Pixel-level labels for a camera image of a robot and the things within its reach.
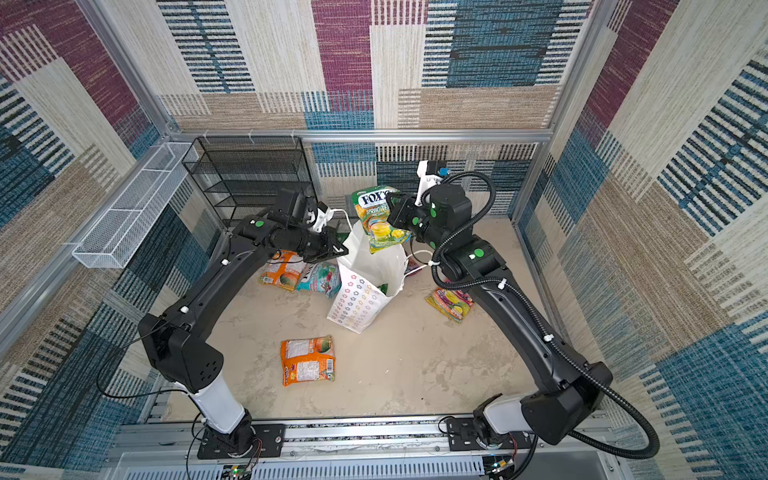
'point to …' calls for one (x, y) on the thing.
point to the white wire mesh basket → (112, 242)
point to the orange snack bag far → (285, 271)
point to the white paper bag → (366, 283)
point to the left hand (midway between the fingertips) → (350, 246)
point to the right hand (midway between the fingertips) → (385, 201)
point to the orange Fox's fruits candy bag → (453, 303)
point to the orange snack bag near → (307, 359)
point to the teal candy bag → (321, 277)
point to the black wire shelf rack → (244, 174)
